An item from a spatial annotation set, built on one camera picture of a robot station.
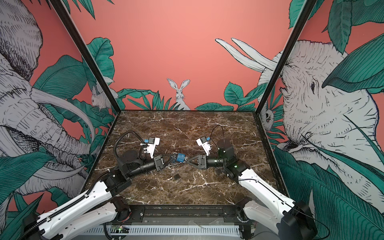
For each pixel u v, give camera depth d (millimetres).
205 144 672
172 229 780
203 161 625
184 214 751
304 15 716
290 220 390
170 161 655
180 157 665
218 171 900
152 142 624
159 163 589
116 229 692
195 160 644
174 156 660
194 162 672
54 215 419
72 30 764
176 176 871
